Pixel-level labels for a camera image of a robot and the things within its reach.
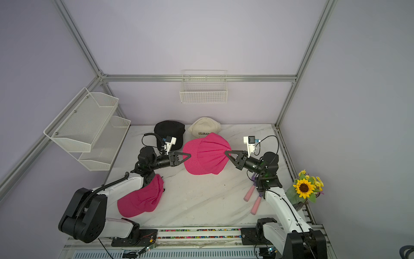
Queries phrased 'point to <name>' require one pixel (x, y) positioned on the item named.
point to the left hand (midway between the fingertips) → (189, 157)
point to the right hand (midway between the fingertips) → (227, 154)
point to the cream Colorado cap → (203, 126)
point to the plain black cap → (173, 129)
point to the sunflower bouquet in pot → (304, 188)
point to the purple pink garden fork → (249, 192)
